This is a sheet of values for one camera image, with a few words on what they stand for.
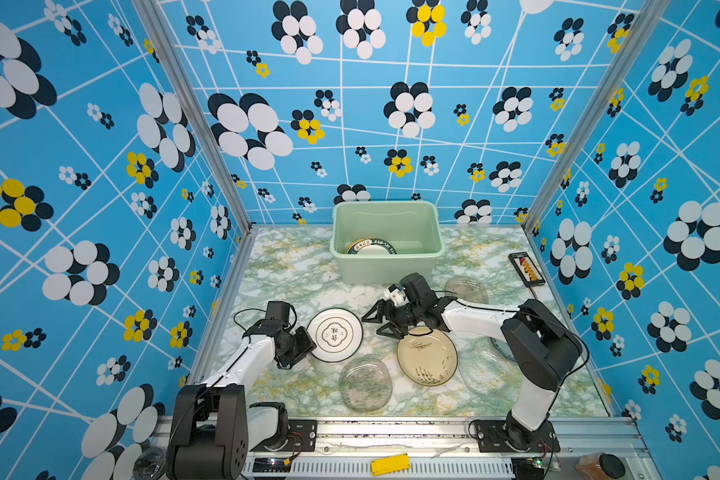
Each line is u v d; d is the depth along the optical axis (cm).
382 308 80
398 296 86
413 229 108
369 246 112
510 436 65
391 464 69
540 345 48
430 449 72
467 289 102
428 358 85
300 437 73
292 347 75
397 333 81
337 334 91
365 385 82
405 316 77
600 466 63
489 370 84
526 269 105
